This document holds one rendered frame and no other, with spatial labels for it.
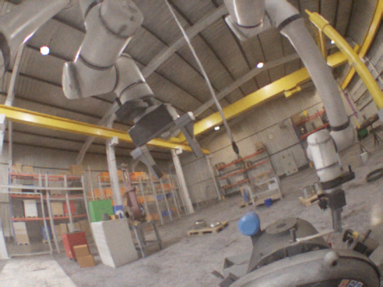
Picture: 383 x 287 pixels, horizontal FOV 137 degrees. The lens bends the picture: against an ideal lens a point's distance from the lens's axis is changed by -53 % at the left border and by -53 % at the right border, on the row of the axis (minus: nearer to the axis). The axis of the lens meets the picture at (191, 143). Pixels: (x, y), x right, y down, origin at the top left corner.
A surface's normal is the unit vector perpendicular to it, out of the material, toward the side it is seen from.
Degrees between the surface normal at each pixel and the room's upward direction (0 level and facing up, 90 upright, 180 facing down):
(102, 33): 154
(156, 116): 114
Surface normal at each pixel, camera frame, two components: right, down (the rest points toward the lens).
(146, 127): -0.27, 0.20
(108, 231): 0.80, -0.39
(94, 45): -0.13, 0.73
